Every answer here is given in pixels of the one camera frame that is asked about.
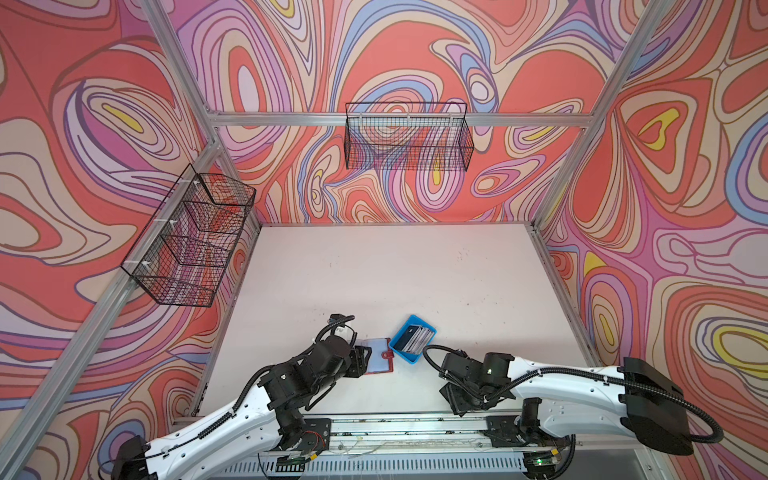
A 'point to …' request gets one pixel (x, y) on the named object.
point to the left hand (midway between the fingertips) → (372, 351)
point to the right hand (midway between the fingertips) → (468, 412)
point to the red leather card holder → (380, 359)
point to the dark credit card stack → (414, 339)
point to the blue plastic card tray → (411, 320)
